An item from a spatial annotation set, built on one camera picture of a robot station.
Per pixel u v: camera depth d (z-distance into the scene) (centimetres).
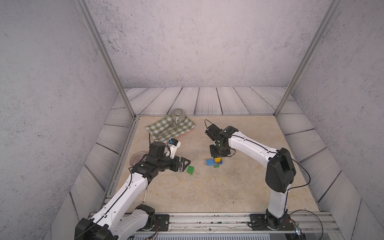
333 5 70
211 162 89
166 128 111
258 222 73
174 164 68
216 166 91
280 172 48
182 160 68
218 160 86
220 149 73
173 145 70
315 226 73
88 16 73
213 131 70
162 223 73
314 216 76
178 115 112
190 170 87
